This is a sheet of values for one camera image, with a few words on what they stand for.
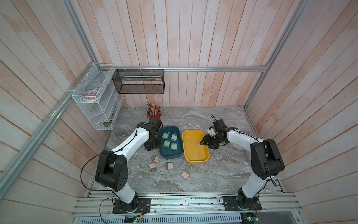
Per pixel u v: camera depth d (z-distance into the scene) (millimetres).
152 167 850
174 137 984
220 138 724
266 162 487
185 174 819
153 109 988
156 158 883
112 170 443
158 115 1038
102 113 774
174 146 936
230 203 730
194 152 936
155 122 701
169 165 856
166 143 954
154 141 729
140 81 1040
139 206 727
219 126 778
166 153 931
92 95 741
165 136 1000
